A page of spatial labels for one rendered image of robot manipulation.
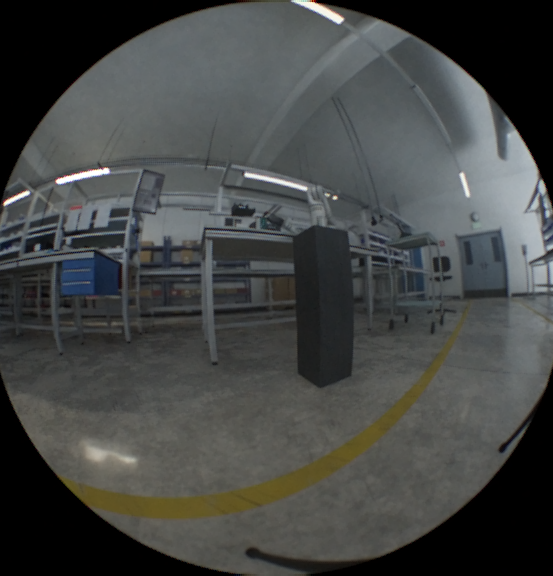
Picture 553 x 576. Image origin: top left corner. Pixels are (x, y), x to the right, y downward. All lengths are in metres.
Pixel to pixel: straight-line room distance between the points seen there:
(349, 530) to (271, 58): 3.89
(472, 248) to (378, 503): 7.15
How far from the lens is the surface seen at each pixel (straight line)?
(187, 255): 5.16
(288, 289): 5.22
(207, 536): 0.55
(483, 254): 7.30
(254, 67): 3.47
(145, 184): 2.32
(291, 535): 0.53
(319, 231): 0.94
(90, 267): 1.81
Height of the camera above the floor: 0.51
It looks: 2 degrees up
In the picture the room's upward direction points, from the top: 2 degrees counter-clockwise
